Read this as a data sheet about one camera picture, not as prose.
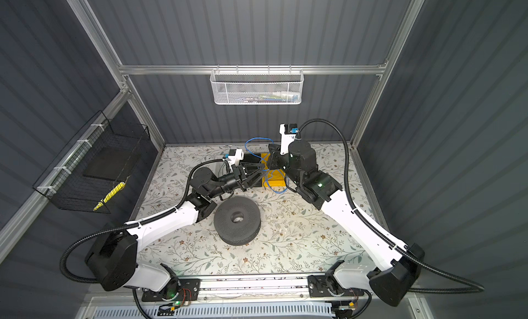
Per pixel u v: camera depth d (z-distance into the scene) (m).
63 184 0.63
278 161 0.60
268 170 0.62
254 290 0.75
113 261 0.43
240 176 0.62
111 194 0.68
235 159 0.68
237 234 0.81
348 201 0.46
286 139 0.58
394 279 0.37
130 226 0.46
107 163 0.74
